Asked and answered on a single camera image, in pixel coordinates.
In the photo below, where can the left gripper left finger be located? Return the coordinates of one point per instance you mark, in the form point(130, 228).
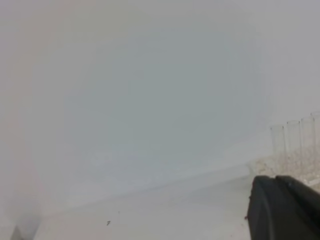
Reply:
point(273, 214)

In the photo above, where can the clear glass tube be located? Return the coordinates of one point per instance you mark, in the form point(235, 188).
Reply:
point(308, 139)
point(294, 140)
point(278, 140)

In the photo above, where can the white plastic test tube rack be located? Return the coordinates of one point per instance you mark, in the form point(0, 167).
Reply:
point(306, 169)

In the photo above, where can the clear glass tube left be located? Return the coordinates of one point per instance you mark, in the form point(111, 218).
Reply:
point(278, 140)

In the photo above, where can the clear glass tube right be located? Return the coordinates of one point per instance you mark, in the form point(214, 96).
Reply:
point(308, 139)

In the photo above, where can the clear glass tube middle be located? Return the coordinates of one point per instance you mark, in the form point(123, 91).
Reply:
point(294, 140)

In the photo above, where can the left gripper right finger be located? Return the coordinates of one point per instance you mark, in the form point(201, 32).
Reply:
point(306, 197)

